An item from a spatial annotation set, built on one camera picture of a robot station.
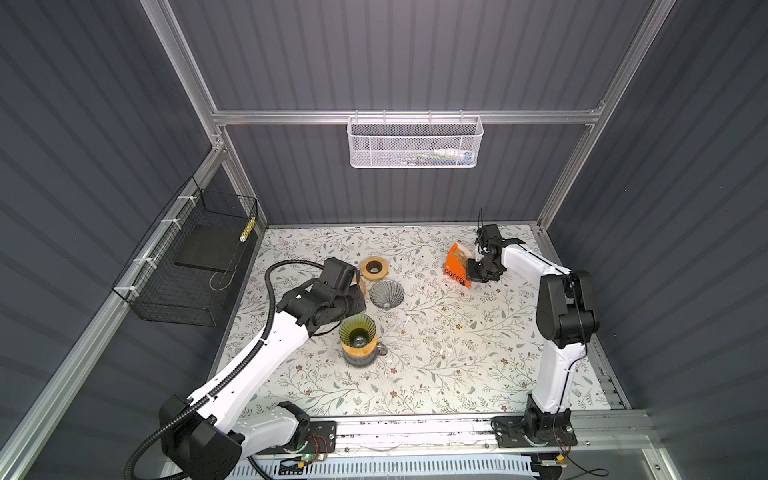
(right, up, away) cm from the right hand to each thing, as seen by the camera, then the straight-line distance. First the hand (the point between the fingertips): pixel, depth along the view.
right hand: (475, 278), depth 100 cm
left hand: (-36, -4, -23) cm, 43 cm away
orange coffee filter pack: (-7, +5, -3) cm, 9 cm away
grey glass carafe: (-36, -22, -17) cm, 46 cm away
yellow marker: (-68, +15, -19) cm, 73 cm away
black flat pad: (-73, +10, -27) cm, 79 cm away
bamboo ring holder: (-34, +3, +7) cm, 35 cm away
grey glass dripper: (-30, -5, -3) cm, 30 cm away
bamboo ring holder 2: (-37, -17, -23) cm, 46 cm away
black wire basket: (-79, +4, -27) cm, 84 cm away
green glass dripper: (-38, -14, -19) cm, 45 cm away
